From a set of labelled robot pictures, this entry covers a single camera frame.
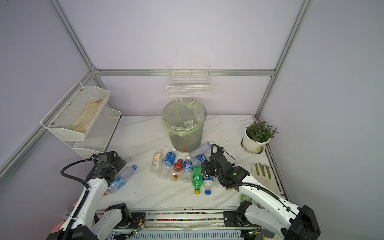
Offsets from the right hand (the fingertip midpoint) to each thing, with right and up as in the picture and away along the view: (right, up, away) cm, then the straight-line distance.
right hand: (206, 166), depth 79 cm
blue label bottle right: (+6, -10, +2) cm, 12 cm away
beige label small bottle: (-30, 0, +9) cm, 31 cm away
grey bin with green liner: (-15, +27, +22) cm, 38 cm away
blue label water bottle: (-4, +1, +9) cm, 10 cm away
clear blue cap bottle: (-46, -7, +1) cm, 47 cm away
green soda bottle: (-5, -7, +2) cm, 9 cm away
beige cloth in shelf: (-64, +27, -1) cm, 70 cm away
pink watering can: (-65, -22, -17) cm, 70 cm away
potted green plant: (+31, +17, +7) cm, 36 cm away
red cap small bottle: (-17, -6, +5) cm, 19 cm away
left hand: (-51, -1, +2) cm, 51 cm away
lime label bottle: (+20, -16, -1) cm, 26 cm away
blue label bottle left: (-22, 0, +10) cm, 25 cm away
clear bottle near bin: (0, +7, +22) cm, 23 cm away
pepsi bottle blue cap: (+1, -10, +2) cm, 10 cm away
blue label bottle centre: (-10, -4, +5) cm, 12 cm away
